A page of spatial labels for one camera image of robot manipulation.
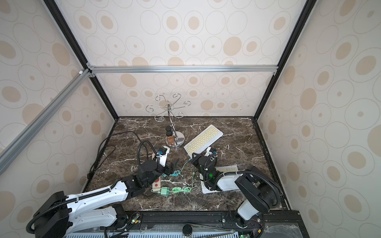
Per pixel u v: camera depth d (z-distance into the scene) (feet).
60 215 1.32
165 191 2.65
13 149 1.72
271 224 2.44
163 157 2.13
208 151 2.66
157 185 2.73
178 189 2.73
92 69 2.94
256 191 1.48
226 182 1.91
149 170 1.88
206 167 2.13
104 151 3.27
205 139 2.99
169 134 3.16
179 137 3.41
